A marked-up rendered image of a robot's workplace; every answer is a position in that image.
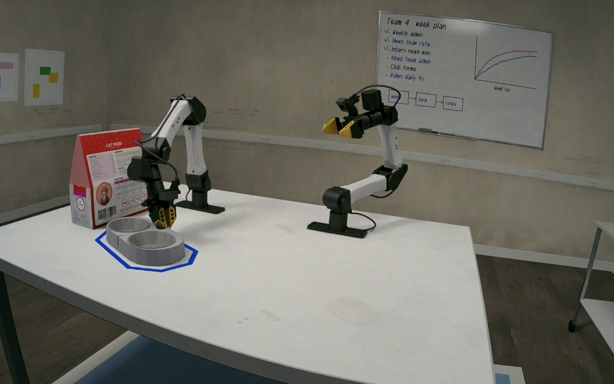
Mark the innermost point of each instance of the grey steel bowl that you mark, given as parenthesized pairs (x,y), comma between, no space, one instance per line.
(128,225)
(151,239)

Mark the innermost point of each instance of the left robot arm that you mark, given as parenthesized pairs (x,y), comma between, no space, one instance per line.
(339,199)

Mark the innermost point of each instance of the blue and red tape strip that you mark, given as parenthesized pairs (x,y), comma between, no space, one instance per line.
(190,262)

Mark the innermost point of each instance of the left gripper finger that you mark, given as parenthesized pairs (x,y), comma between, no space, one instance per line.
(330,127)
(346,132)

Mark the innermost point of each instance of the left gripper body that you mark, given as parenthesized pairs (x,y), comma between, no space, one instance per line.
(357,128)

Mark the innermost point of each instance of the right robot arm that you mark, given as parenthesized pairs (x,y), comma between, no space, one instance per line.
(190,113)

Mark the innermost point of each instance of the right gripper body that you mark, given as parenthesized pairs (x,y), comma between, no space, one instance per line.
(154,203)

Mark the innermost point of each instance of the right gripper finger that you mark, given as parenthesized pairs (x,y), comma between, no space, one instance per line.
(170,216)
(159,223)

